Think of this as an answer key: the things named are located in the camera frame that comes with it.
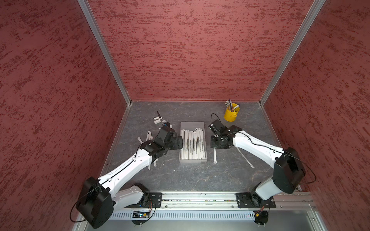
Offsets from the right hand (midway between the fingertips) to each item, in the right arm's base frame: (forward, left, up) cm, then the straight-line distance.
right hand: (213, 147), depth 85 cm
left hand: (+1, +23, +4) cm, 23 cm away
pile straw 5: (-6, +37, -8) cm, 38 cm away
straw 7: (+6, +7, -7) cm, 12 cm away
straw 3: (+6, +14, -7) cm, 17 cm away
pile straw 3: (+10, +49, -7) cm, 51 cm away
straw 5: (+6, +10, -7) cm, 14 cm away
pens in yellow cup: (+28, -13, +8) cm, 32 cm away
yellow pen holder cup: (+26, -16, -3) cm, 31 cm away
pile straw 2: (-5, -21, -9) cm, 24 cm away
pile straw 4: (-8, +40, -7) cm, 41 cm away
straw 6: (+6, +9, -8) cm, 13 cm away
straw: (-1, +19, -7) cm, 21 cm away
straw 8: (+6, +6, -8) cm, 11 cm away
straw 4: (+6, +12, -8) cm, 15 cm away
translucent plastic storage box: (+24, +13, -11) cm, 29 cm away
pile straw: (-6, 0, 0) cm, 6 cm away
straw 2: (+6, +17, -7) cm, 20 cm away
